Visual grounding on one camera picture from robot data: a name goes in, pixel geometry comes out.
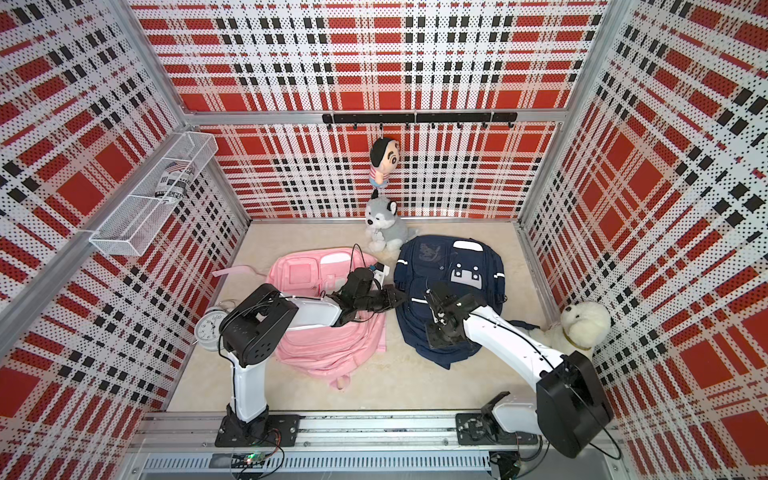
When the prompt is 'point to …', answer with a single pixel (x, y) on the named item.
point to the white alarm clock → (207, 329)
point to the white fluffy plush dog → (583, 326)
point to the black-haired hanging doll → (384, 158)
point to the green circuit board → (254, 459)
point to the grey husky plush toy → (389, 230)
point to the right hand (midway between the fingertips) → (444, 339)
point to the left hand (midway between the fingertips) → (411, 294)
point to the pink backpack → (319, 272)
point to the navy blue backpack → (425, 260)
